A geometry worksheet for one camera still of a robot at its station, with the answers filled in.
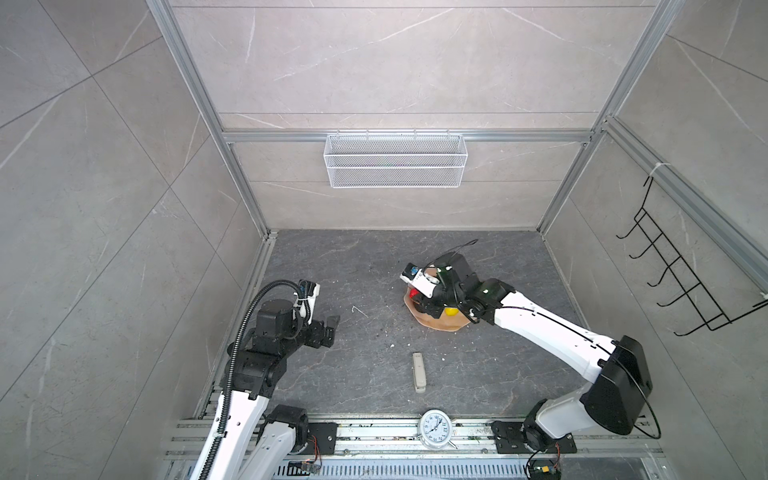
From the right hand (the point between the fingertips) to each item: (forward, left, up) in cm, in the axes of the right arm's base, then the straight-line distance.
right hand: (419, 289), depth 81 cm
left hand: (-7, +26, +5) cm, 27 cm away
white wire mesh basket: (+45, +19, +12) cm, 51 cm away
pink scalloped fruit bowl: (-2, -9, -16) cm, 19 cm away
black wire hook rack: (-11, -57, +15) cm, 60 cm away
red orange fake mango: (-7, +3, +9) cm, 12 cm away
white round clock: (-32, -2, -14) cm, 35 cm away
